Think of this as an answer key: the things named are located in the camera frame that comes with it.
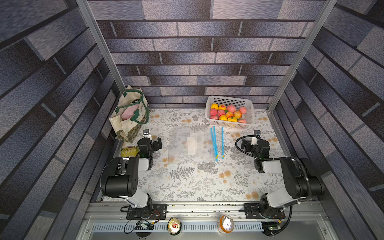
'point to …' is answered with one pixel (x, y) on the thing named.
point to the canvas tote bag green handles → (132, 112)
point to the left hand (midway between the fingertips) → (152, 137)
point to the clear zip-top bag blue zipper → (186, 144)
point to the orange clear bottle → (225, 224)
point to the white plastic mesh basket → (228, 112)
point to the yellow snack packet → (127, 151)
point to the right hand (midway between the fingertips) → (250, 137)
